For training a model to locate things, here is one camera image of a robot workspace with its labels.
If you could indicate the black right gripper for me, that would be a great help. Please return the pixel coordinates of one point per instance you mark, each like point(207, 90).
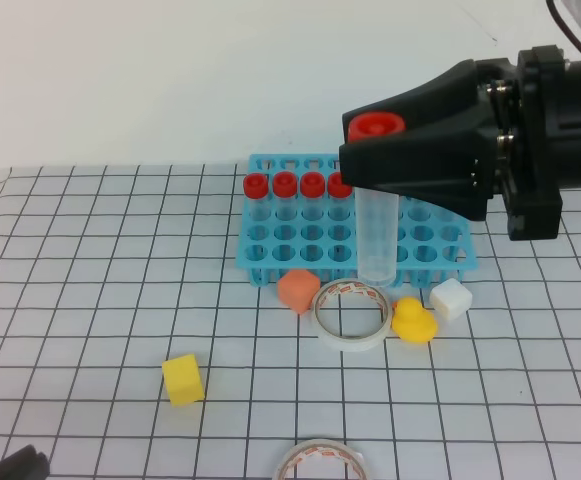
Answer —
point(437, 142)

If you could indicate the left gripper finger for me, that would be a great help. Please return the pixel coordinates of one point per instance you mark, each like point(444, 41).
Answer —
point(25, 464)

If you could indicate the red-capped test tube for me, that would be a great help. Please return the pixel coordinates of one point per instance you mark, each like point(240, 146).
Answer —
point(376, 212)

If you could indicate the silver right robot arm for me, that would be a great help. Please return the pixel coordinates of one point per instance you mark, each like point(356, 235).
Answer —
point(482, 128)

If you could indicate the blue test tube rack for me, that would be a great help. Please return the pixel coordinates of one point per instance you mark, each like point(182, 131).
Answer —
point(433, 244)

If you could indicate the checkered white table cloth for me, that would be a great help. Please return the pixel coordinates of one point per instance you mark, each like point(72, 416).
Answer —
point(106, 272)

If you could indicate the white foam cube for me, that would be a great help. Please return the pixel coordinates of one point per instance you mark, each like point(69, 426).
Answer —
point(450, 299)

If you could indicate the yellow foam cube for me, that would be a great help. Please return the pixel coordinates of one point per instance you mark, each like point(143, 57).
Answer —
point(182, 380)

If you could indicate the yellow rubber duck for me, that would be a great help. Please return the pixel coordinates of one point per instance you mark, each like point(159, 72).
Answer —
point(411, 322)

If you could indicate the orange foam cube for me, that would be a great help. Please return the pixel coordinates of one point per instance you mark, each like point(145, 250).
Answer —
point(297, 288)

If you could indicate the white tape roll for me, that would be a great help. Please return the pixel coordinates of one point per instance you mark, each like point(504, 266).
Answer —
point(349, 286)

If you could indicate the near tape roll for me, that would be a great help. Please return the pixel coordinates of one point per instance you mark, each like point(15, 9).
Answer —
point(325, 448)

